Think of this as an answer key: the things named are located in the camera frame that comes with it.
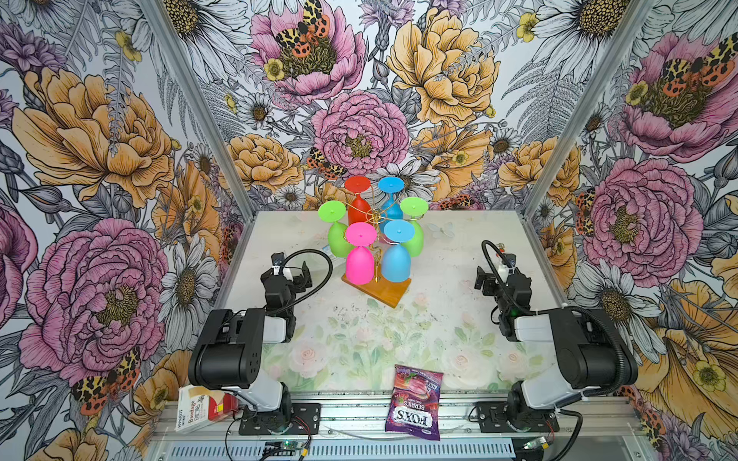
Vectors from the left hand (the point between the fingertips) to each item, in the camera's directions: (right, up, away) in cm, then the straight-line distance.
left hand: (291, 271), depth 94 cm
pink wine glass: (+23, +3, -17) cm, 29 cm away
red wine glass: (+23, +18, -15) cm, 33 cm away
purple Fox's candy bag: (+37, -31, -19) cm, 52 cm away
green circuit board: (+4, -41, -23) cm, 47 cm away
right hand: (+65, -1, +1) cm, 65 cm away
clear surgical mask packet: (+13, +4, -17) cm, 22 cm away
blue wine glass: (+32, +19, -7) cm, 38 cm away
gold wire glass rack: (+29, -7, +2) cm, 30 cm away
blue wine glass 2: (+33, +5, -18) cm, 38 cm away
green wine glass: (+16, +18, -17) cm, 29 cm away
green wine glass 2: (+37, +19, -17) cm, 45 cm away
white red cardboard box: (-17, -32, -21) cm, 42 cm away
